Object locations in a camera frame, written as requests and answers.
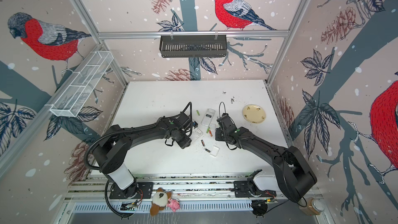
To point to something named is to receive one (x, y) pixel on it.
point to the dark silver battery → (207, 150)
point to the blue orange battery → (203, 143)
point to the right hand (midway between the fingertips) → (217, 135)
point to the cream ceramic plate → (254, 113)
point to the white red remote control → (208, 117)
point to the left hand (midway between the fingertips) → (186, 141)
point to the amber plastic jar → (314, 207)
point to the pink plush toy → (173, 204)
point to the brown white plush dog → (159, 200)
